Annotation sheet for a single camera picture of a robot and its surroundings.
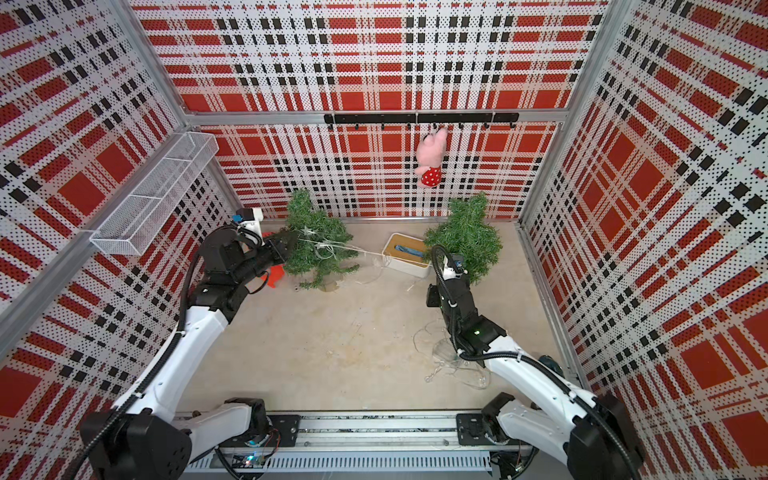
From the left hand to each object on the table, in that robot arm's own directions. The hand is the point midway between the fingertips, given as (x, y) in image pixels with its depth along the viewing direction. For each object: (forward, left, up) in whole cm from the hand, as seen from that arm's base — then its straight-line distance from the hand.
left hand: (303, 234), depth 75 cm
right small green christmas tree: (+4, -43, -4) cm, 43 cm away
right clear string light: (-16, -35, -31) cm, 49 cm away
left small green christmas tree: (-2, +1, -8) cm, 8 cm away
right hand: (-5, -36, -11) cm, 38 cm away
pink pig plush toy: (+31, -34, +2) cm, 46 cm away
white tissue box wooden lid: (+16, -26, -29) cm, 42 cm away
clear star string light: (-3, -7, -3) cm, 8 cm away
